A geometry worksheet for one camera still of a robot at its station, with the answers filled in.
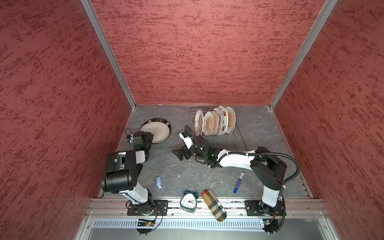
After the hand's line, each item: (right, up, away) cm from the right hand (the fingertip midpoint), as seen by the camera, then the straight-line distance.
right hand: (177, 149), depth 83 cm
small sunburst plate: (+19, +14, +18) cm, 30 cm away
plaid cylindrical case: (+22, -28, -12) cm, 37 cm away
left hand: (-19, +6, +14) cm, 24 cm away
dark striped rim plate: (-17, +16, +27) cm, 36 cm away
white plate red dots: (+25, +16, +6) cm, 31 cm away
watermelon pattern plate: (+29, +17, +9) cm, 35 cm away
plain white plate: (-16, +8, +23) cm, 29 cm away
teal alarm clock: (+7, -24, -10) cm, 27 cm away
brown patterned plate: (+33, +17, +7) cm, 37 cm away
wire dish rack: (+37, +2, +18) cm, 41 cm away
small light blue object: (-10, -17, -4) cm, 20 cm away
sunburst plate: (+23, +15, +7) cm, 29 cm away
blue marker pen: (+35, -18, -1) cm, 39 cm away
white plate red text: (+13, +15, +17) cm, 26 cm away
